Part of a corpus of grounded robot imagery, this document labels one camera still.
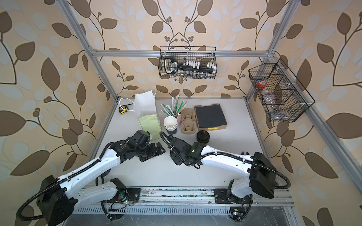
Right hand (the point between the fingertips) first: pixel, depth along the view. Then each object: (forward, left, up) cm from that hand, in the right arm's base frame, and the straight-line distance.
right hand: (178, 154), depth 79 cm
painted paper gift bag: (+32, +23, +7) cm, 39 cm away
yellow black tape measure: (+44, +44, -6) cm, 62 cm away
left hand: (+1, +10, +2) cm, 11 cm away
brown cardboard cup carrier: (+24, -7, -6) cm, 25 cm away
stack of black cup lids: (+14, -16, -7) cm, 23 cm away
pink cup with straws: (+32, +3, +2) cm, 32 cm away
